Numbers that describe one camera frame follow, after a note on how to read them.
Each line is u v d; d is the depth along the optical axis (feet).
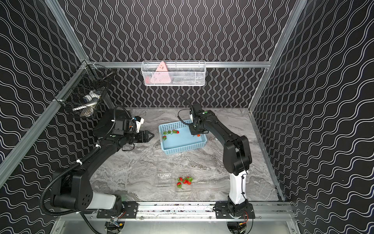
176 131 3.45
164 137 3.31
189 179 2.69
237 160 1.70
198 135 3.39
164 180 2.81
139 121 2.58
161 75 2.96
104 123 3.40
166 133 3.39
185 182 2.73
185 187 2.68
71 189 1.39
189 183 2.68
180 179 2.74
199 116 2.21
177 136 3.39
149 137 2.62
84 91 3.03
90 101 2.81
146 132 2.55
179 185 2.68
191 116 2.83
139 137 2.50
